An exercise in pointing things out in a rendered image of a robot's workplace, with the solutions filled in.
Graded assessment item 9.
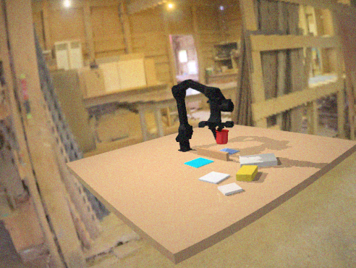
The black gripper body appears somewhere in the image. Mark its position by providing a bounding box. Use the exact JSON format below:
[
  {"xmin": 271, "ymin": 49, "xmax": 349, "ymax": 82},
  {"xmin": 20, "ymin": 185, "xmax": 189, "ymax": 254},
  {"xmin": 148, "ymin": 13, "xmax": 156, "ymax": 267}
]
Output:
[{"xmin": 198, "ymin": 111, "xmax": 234, "ymax": 128}]

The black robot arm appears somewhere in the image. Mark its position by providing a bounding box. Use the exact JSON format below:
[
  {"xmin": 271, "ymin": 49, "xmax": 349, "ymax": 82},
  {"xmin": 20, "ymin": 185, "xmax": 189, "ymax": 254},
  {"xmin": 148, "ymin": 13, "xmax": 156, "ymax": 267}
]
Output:
[{"xmin": 171, "ymin": 79, "xmax": 234, "ymax": 152}]

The yellow rectangular block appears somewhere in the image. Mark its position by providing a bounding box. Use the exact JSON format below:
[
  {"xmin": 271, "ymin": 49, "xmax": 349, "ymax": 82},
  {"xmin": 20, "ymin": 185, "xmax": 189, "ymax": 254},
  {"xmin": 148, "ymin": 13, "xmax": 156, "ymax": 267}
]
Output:
[{"xmin": 236, "ymin": 165, "xmax": 258, "ymax": 181}]

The red plastic cup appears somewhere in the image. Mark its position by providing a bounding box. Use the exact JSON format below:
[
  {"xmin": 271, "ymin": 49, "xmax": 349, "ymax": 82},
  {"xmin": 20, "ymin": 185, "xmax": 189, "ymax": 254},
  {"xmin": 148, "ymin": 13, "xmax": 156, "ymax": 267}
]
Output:
[{"xmin": 216, "ymin": 129, "xmax": 229, "ymax": 145}]

